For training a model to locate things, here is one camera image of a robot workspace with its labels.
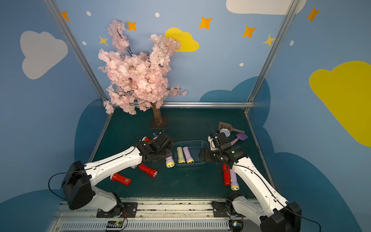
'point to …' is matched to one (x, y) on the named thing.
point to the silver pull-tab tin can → (226, 131)
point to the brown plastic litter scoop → (222, 125)
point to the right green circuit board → (236, 225)
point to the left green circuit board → (115, 224)
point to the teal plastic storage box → (194, 147)
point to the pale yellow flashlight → (180, 158)
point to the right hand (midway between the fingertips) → (208, 154)
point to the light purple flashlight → (170, 162)
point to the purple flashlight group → (189, 159)
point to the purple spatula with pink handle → (241, 136)
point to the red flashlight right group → (227, 175)
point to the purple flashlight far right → (235, 185)
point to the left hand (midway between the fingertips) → (172, 149)
